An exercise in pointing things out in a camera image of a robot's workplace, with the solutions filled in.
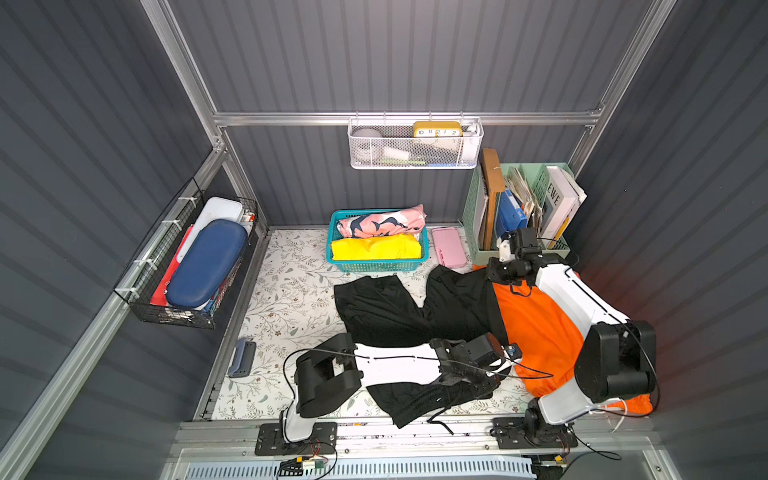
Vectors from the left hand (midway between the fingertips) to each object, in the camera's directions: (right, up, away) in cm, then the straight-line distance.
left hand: (501, 386), depth 73 cm
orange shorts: (+20, +6, +16) cm, 26 cm away
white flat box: (-74, +45, +4) cm, 87 cm away
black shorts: (-30, +14, +24) cm, 41 cm away
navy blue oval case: (-70, +33, -4) cm, 78 cm away
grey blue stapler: (-69, +4, +10) cm, 70 cm away
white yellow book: (+27, +50, +20) cm, 60 cm away
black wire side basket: (-79, +26, -12) cm, 84 cm away
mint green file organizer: (+25, +60, +32) cm, 73 cm away
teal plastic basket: (-24, +29, +29) cm, 47 cm away
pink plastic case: (-5, +35, +41) cm, 54 cm away
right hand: (+5, +28, +16) cm, 32 cm away
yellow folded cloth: (-28, +35, +29) cm, 53 cm away
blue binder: (+12, +46, +24) cm, 53 cm away
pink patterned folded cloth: (-23, +44, +31) cm, 59 cm away
